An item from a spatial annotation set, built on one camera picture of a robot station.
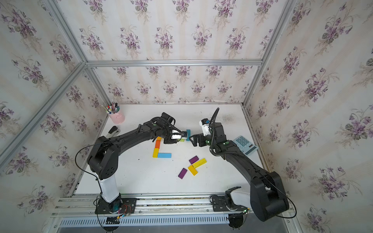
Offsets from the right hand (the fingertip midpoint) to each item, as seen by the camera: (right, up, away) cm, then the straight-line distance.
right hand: (198, 136), depth 84 cm
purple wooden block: (-9, -21, 0) cm, 23 cm away
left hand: (-13, 0, +6) cm, 14 cm away
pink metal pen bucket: (-57, +13, +16) cm, 61 cm away
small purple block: (-3, -16, +6) cm, 17 cm away
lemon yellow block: (+1, -17, +4) cm, 18 cm away
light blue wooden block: (-21, -13, +7) cm, 26 cm away
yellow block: (-28, -12, +8) cm, 31 cm away
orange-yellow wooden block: (-21, +1, -12) cm, 24 cm away
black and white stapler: (-58, +1, +14) cm, 60 cm away
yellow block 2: (-3, -21, +2) cm, 21 cm away
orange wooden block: (-27, -7, +12) cm, 30 cm away
